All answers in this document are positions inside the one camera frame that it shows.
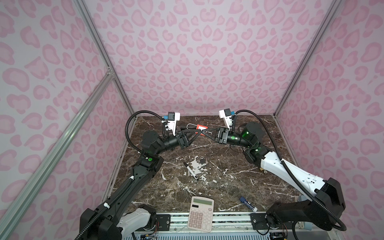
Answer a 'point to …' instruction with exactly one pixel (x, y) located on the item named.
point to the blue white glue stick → (247, 203)
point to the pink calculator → (200, 216)
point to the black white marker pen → (191, 171)
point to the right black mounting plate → (259, 221)
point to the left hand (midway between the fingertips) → (200, 130)
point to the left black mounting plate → (164, 221)
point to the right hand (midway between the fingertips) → (205, 134)
